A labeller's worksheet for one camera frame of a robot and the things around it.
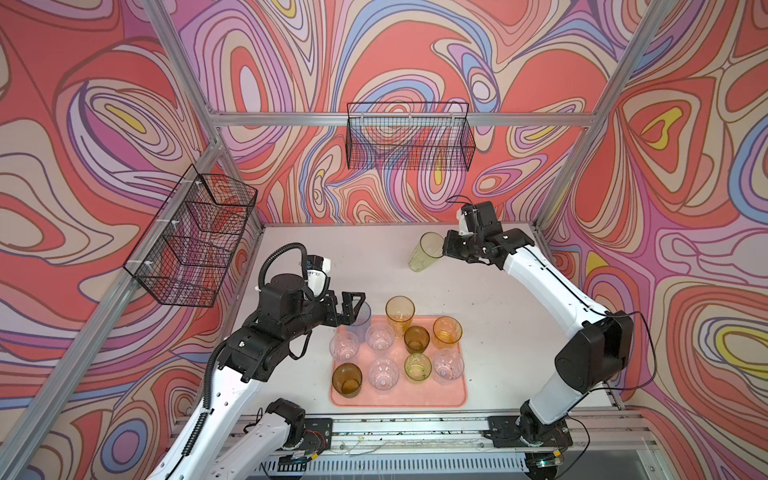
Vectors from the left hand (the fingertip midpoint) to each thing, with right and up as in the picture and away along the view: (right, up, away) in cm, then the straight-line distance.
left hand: (353, 294), depth 67 cm
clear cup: (-5, -18, +19) cm, 26 cm away
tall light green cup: (+20, +11, +15) cm, 27 cm away
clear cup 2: (+25, -23, +17) cm, 38 cm away
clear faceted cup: (+6, -16, +21) cm, 27 cm away
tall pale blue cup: (0, -12, +15) cm, 20 cm away
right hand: (+25, +10, +17) cm, 31 cm away
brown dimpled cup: (+16, -16, +19) cm, 29 cm away
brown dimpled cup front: (-3, -26, +14) cm, 29 cm away
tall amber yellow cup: (+11, -6, +14) cm, 19 cm away
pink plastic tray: (+11, -24, +15) cm, 30 cm away
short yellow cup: (+26, -15, +22) cm, 37 cm away
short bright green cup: (+16, -23, +15) cm, 32 cm away
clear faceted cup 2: (+7, -25, +15) cm, 30 cm away
